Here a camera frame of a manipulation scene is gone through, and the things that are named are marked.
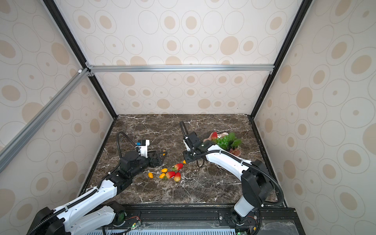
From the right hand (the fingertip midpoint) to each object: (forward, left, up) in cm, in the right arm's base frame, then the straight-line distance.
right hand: (188, 156), depth 85 cm
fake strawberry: (+18, -18, -4) cm, 25 cm away
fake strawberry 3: (-8, +12, -8) cm, 16 cm away
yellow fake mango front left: (-8, +22, -9) cm, 25 cm away
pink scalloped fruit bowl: (+20, -23, -6) cm, 31 cm away
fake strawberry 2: (-3, +6, -8) cm, 11 cm away
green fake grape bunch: (+12, -26, -3) cm, 29 cm away
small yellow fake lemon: (-8, +16, -9) cm, 20 cm away
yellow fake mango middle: (-4, +15, -9) cm, 18 cm away
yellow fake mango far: (-5, +12, +10) cm, 17 cm away
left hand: (-2, +12, +9) cm, 15 cm away
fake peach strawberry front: (-9, +6, -8) cm, 14 cm away
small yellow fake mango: (+1, +2, -9) cm, 9 cm away
